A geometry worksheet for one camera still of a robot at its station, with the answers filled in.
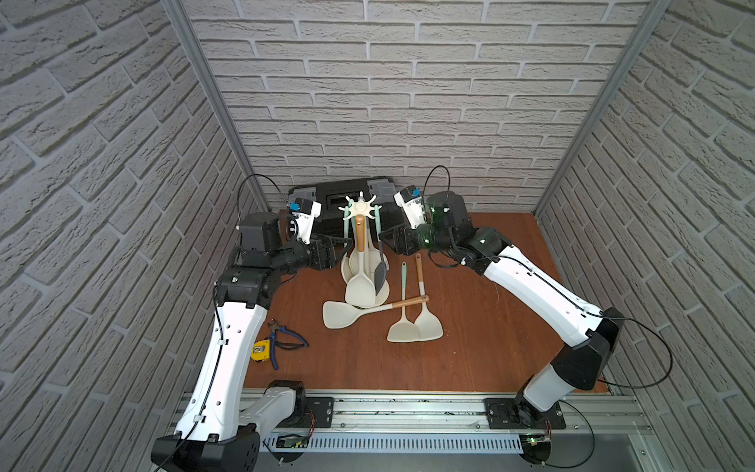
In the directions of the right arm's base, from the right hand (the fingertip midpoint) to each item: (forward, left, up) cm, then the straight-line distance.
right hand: (392, 231), depth 71 cm
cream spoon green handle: (+2, +14, -17) cm, 22 cm away
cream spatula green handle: (-13, -3, -32) cm, 35 cm away
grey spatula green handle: (+3, +3, -22) cm, 23 cm away
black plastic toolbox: (+35, +19, -17) cm, 43 cm away
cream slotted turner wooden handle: (-7, +18, -31) cm, 36 cm away
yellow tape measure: (-17, +39, -30) cm, 52 cm away
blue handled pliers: (-10, +37, -31) cm, 49 cm away
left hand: (-4, +11, +4) cm, 12 cm away
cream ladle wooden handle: (-5, +9, -20) cm, 23 cm away
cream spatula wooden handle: (-13, -11, -32) cm, 36 cm away
